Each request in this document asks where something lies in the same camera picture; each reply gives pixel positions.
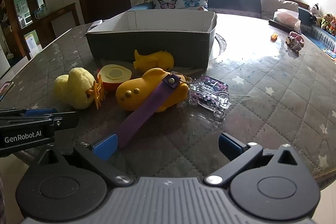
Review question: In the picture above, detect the large yellow rubber toy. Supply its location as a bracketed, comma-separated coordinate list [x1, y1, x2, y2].
[116, 68, 189, 112]

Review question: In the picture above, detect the yellow plush duck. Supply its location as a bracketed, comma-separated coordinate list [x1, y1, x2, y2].
[54, 67, 105, 110]

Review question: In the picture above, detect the brown plush toy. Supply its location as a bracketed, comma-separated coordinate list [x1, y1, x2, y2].
[321, 13, 336, 35]

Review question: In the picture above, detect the purple strap keychain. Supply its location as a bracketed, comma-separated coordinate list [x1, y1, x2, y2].
[117, 72, 193, 148]

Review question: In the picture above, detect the tissue box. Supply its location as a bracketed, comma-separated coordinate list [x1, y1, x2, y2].
[273, 8, 302, 30]

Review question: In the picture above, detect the yellow rubber bird toy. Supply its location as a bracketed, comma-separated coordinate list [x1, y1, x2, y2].
[133, 49, 175, 73]

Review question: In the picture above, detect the blue sofa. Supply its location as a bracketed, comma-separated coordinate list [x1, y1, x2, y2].
[131, 0, 336, 56]

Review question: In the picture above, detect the clear glitter car toy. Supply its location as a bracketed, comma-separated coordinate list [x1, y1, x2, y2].
[188, 74, 231, 121]

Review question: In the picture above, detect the quilted star table cover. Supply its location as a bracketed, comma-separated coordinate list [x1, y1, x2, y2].
[0, 13, 336, 188]

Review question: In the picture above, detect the pink toy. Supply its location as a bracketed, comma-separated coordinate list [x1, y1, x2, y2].
[286, 31, 305, 51]

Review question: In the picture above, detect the wooden cabinet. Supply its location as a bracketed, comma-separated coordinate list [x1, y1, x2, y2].
[0, 0, 79, 62]

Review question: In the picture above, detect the smartphone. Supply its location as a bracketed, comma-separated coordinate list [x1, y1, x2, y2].
[0, 81, 14, 101]

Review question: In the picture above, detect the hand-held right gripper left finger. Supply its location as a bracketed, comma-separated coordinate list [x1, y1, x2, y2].
[34, 134, 132, 186]

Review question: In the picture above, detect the red apple half toy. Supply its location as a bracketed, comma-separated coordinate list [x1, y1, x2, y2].
[97, 64, 132, 92]

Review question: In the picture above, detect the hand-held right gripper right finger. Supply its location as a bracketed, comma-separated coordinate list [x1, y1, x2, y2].
[204, 133, 305, 185]

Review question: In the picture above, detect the black and white plush toy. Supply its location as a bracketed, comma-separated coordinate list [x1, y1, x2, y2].
[310, 3, 322, 25]

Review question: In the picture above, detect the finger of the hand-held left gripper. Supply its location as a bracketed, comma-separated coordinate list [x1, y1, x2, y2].
[0, 108, 58, 117]
[50, 112, 80, 132]

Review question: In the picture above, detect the grey cardboard box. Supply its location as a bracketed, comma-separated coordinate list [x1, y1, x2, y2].
[85, 10, 218, 69]

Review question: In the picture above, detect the grey cushion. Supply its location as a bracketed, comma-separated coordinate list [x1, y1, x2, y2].
[260, 0, 300, 20]

